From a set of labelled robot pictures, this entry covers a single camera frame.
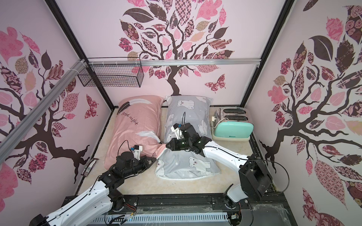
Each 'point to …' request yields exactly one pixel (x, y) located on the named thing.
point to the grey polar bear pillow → (184, 164)
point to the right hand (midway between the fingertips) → (166, 144)
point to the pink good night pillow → (137, 121)
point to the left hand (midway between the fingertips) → (156, 163)
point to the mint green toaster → (231, 124)
